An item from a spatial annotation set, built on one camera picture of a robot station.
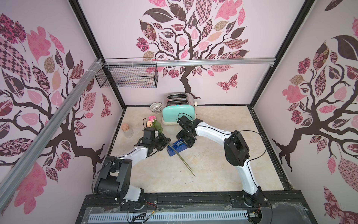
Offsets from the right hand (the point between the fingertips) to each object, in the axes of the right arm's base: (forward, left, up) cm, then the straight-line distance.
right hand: (179, 140), depth 93 cm
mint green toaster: (+23, +2, +11) cm, 26 cm away
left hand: (-2, +5, +2) cm, 6 cm away
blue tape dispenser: (-4, 0, 0) cm, 4 cm away
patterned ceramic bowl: (+35, +20, -3) cm, 41 cm away
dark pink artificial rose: (+10, +18, +7) cm, 22 cm away
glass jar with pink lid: (+6, +36, +2) cm, 36 cm away
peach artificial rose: (+9, +21, +8) cm, 24 cm away
